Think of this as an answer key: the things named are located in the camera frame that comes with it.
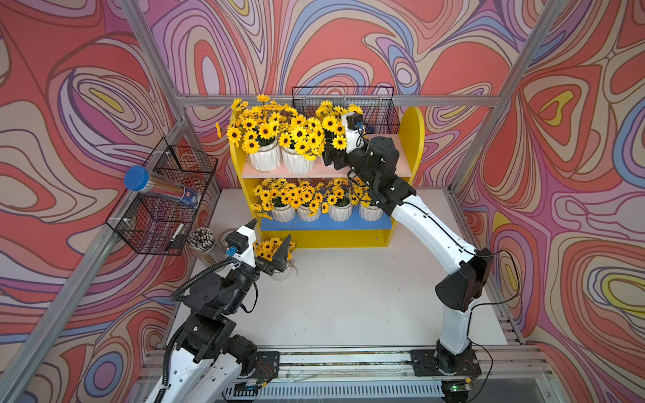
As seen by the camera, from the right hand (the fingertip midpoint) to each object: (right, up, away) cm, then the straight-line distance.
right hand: (331, 140), depth 70 cm
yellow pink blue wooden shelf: (-1, -19, +9) cm, 21 cm away
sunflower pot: (-18, -16, +12) cm, 27 cm away
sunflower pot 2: (-6, -19, +9) cm, 22 cm away
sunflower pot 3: (+4, -18, +16) cm, 24 cm away
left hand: (-14, -24, -12) cm, 31 cm away
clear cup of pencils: (-42, -30, +11) cm, 52 cm away
